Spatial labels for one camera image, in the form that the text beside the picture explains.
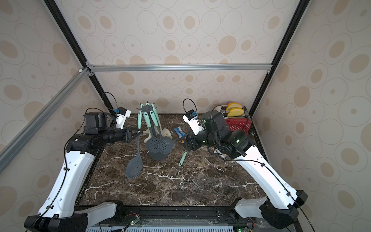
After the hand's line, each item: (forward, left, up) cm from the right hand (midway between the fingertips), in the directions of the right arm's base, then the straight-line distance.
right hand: (182, 140), depth 61 cm
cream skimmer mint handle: (+20, +14, -21) cm, 32 cm away
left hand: (+6, +19, -1) cm, 20 cm away
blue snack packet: (+31, +7, -33) cm, 45 cm away
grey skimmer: (+12, +20, -22) cm, 32 cm away
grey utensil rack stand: (+11, +20, -34) cm, 41 cm away
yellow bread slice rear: (+41, -31, -15) cm, 53 cm away
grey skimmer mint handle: (+11, +12, -21) cm, 27 cm away
